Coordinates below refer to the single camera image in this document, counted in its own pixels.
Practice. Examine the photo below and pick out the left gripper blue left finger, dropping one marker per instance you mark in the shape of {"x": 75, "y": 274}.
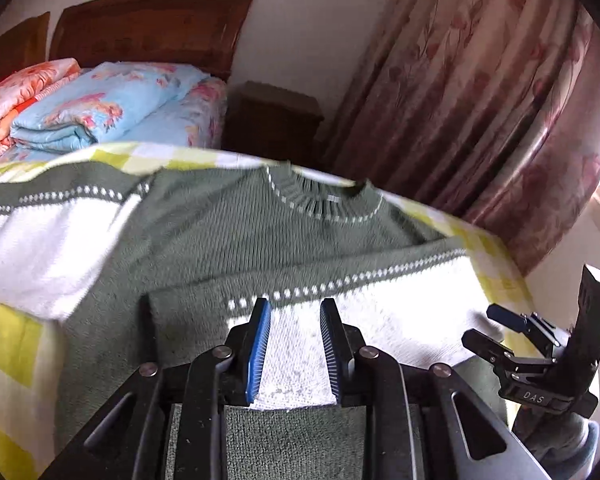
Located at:
{"x": 255, "y": 343}

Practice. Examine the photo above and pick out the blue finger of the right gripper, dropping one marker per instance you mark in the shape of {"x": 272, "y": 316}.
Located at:
{"x": 513, "y": 321}
{"x": 486, "y": 348}

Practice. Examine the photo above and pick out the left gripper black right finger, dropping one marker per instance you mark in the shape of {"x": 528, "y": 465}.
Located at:
{"x": 338, "y": 353}

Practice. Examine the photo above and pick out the green white knit sweater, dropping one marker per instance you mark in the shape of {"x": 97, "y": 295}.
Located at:
{"x": 102, "y": 252}

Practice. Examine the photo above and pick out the grey gloved right hand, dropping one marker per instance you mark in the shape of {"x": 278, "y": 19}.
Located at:
{"x": 564, "y": 445}

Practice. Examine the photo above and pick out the dark wooden nightstand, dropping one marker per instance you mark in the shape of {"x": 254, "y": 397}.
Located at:
{"x": 273, "y": 123}

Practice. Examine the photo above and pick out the pink floral curtain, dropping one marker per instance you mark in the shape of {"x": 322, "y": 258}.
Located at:
{"x": 488, "y": 110}

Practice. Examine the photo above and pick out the yellow checked bed sheet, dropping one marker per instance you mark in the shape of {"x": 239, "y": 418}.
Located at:
{"x": 31, "y": 348}

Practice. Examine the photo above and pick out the light blue floral quilt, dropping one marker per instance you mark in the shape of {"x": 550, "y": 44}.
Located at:
{"x": 177, "y": 78}

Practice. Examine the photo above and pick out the large dark wooden headboard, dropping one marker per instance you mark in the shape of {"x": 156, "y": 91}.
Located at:
{"x": 202, "y": 33}

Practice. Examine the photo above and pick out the pink floral folded quilt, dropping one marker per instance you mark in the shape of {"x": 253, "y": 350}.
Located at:
{"x": 28, "y": 86}

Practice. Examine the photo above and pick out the small dark wooden headboard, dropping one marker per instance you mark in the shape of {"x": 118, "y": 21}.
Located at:
{"x": 23, "y": 45}

